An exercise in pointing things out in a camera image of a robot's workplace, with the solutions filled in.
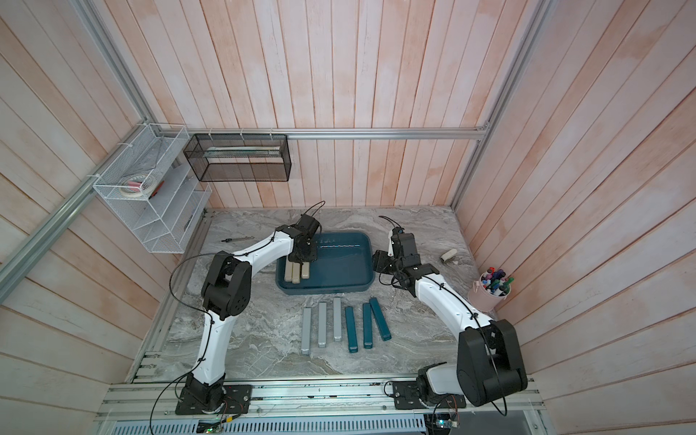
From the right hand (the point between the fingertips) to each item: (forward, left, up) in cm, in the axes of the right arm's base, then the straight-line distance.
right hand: (379, 256), depth 89 cm
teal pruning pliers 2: (-20, +4, -11) cm, 23 cm away
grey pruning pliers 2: (-20, +19, -10) cm, 29 cm away
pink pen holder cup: (-11, -35, -3) cm, 36 cm away
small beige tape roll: (+8, -28, -10) cm, 31 cm away
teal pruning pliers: (-21, +9, -10) cm, 25 cm away
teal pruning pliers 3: (-17, 0, -12) cm, 21 cm away
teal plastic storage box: (+7, +13, -16) cm, 22 cm away
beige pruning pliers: (0, +33, -10) cm, 34 cm away
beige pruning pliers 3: (0, +26, -9) cm, 28 cm away
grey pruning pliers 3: (-18, +14, -10) cm, 25 cm away
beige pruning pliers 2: (-1, +30, -10) cm, 32 cm away
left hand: (+6, +26, -10) cm, 28 cm away
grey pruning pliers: (-24, +23, -10) cm, 35 cm away
